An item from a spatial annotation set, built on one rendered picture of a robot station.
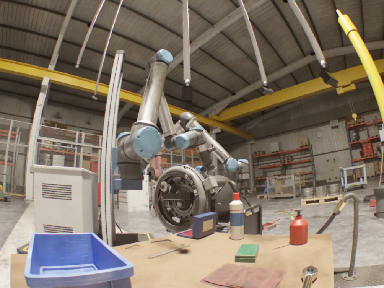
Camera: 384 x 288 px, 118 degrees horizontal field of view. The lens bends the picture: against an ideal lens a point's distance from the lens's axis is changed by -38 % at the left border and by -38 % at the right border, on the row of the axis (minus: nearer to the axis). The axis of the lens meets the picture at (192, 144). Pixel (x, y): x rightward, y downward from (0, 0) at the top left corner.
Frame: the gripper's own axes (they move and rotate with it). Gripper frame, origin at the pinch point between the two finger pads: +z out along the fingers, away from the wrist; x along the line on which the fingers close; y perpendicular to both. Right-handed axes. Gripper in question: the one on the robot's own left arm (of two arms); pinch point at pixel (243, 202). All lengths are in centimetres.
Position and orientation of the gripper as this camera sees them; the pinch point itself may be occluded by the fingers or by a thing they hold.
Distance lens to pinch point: 168.0
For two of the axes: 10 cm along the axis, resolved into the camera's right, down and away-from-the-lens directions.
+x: 9.2, 0.6, 3.8
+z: 0.4, 9.7, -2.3
